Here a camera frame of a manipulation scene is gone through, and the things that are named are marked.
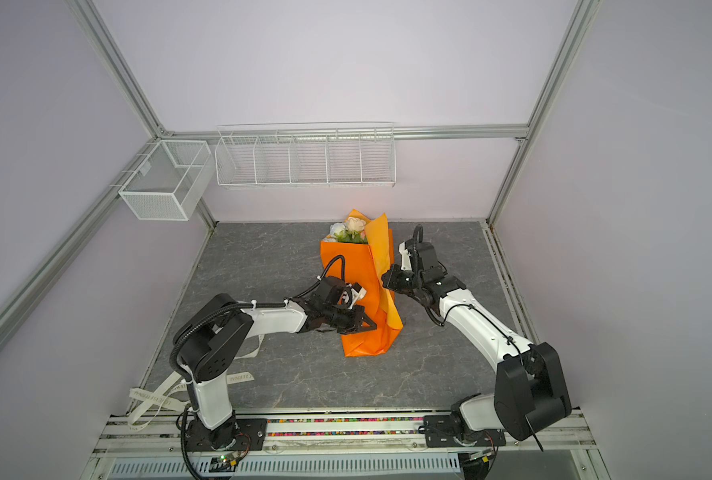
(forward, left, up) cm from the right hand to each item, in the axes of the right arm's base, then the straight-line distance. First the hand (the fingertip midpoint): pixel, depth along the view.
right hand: (381, 278), depth 84 cm
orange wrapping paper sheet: (+9, +5, -5) cm, 11 cm away
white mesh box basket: (+31, +71, +10) cm, 78 cm away
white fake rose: (+30, +16, -11) cm, 36 cm away
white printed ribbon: (-27, +62, -17) cm, 70 cm away
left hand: (-11, +2, -11) cm, 16 cm away
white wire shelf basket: (+39, +24, +16) cm, 48 cm away
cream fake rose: (+31, +9, -10) cm, 34 cm away
